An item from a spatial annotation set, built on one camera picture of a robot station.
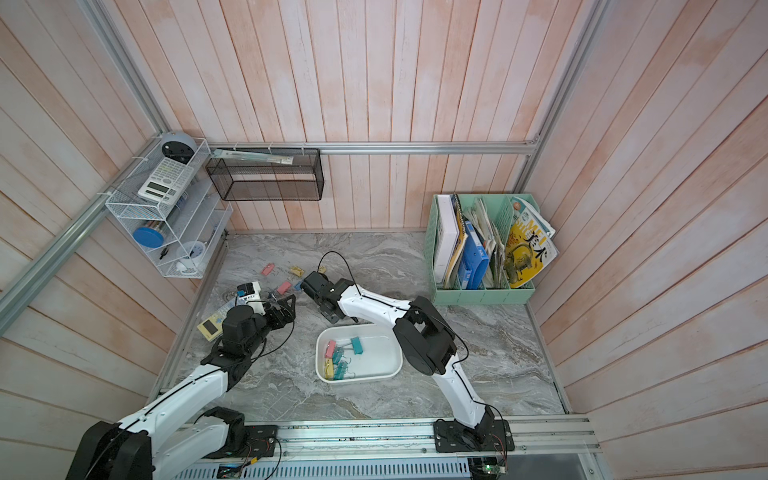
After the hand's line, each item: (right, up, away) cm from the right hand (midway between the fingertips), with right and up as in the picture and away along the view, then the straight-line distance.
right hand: (339, 301), depth 95 cm
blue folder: (+41, +11, -7) cm, 43 cm away
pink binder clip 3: (-21, +4, +9) cm, 23 cm away
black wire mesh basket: (-37, +42, +12) cm, 58 cm away
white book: (+33, +22, -10) cm, 40 cm away
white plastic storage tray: (+5, -15, -6) cm, 17 cm away
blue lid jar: (-48, +20, -18) cm, 55 cm away
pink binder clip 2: (-28, +10, +13) cm, 33 cm away
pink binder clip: (-2, -13, -7) cm, 15 cm away
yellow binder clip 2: (-2, -17, -11) cm, 21 cm away
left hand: (-15, +1, -9) cm, 17 cm away
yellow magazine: (+60, +18, -3) cm, 63 cm away
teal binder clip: (+2, -17, -11) cm, 20 cm away
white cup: (-46, +15, -5) cm, 48 cm away
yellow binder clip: (-17, +9, +13) cm, 23 cm away
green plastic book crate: (+47, +28, -4) cm, 55 cm away
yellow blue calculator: (-40, -8, -2) cm, 41 cm away
